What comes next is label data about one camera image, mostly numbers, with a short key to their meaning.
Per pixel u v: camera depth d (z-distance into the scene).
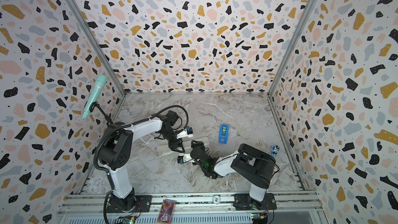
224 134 0.96
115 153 0.49
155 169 0.84
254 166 0.48
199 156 0.67
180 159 0.78
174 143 0.80
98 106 0.81
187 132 0.82
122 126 0.53
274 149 0.92
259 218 0.72
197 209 0.73
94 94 0.76
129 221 0.70
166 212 0.70
